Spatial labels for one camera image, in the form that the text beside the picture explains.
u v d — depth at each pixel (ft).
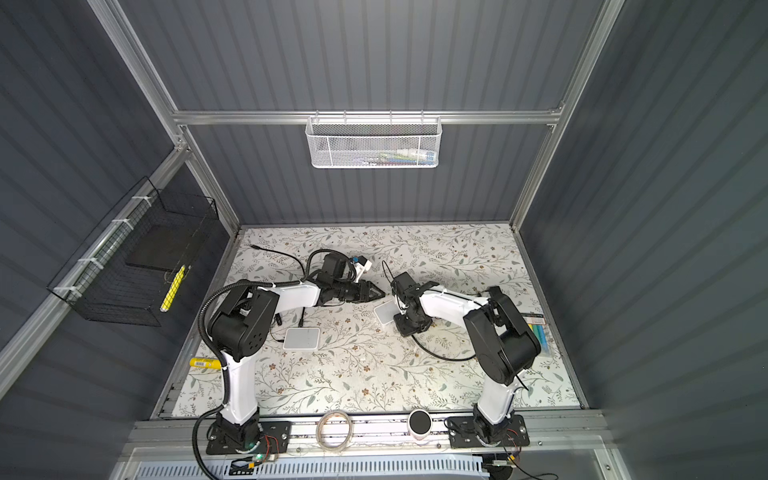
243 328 1.77
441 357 2.84
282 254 3.67
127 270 2.37
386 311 3.10
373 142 4.06
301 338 2.97
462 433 2.41
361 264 2.99
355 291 2.85
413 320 2.59
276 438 2.37
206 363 2.76
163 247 2.52
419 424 2.33
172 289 2.28
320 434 2.46
